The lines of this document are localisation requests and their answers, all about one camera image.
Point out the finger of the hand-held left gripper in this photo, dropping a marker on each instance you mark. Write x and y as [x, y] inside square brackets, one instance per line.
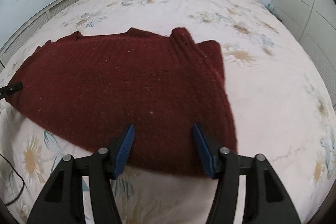
[11, 88]

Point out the dark red knit sweater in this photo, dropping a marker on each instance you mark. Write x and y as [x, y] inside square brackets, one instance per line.
[118, 87]

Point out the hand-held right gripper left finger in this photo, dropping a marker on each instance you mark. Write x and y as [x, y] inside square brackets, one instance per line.
[124, 150]

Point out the wooden nightstand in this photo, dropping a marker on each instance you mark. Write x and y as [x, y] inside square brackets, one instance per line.
[277, 16]

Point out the bed with floral duvet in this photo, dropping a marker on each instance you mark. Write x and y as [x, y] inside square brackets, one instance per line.
[262, 108]

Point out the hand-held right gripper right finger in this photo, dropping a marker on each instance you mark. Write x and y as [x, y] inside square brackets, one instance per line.
[203, 150]

